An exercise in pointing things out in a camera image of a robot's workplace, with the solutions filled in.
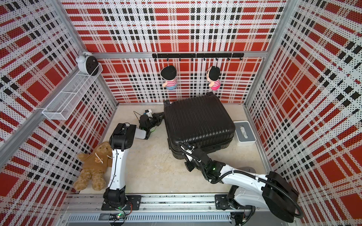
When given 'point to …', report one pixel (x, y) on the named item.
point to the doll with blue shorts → (168, 73)
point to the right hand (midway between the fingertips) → (187, 155)
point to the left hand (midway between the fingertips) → (167, 111)
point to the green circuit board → (120, 215)
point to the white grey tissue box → (244, 135)
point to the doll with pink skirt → (213, 74)
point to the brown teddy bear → (94, 164)
